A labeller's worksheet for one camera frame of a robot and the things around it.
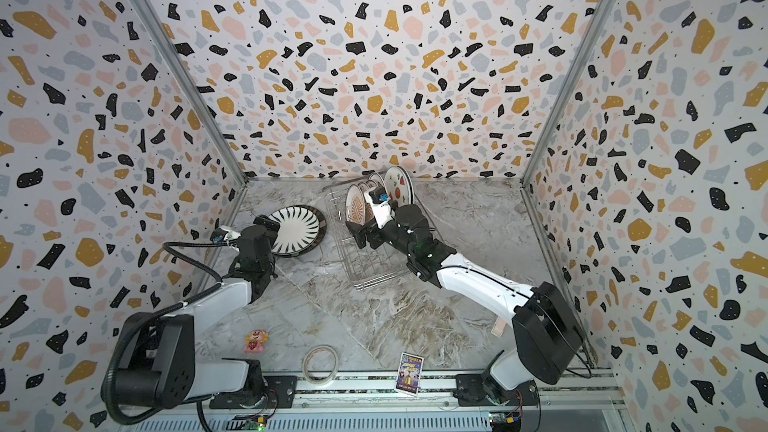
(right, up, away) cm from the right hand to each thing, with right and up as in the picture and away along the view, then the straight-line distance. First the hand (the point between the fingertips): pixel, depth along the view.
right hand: (356, 208), depth 75 cm
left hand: (-29, -4, +12) cm, 32 cm away
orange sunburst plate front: (-4, 0, +27) cm, 27 cm away
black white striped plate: (-24, -7, +29) cm, 38 cm away
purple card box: (+13, -42, +1) cm, 44 cm away
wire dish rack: (0, -19, +22) cm, 29 cm away
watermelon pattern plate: (+10, +7, +27) cm, 30 cm away
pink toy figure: (-27, -35, +4) cm, 45 cm away
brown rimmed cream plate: (-23, -7, +29) cm, 38 cm away
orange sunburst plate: (+3, +9, +25) cm, 27 cm away
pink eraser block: (+38, -33, +7) cm, 51 cm away
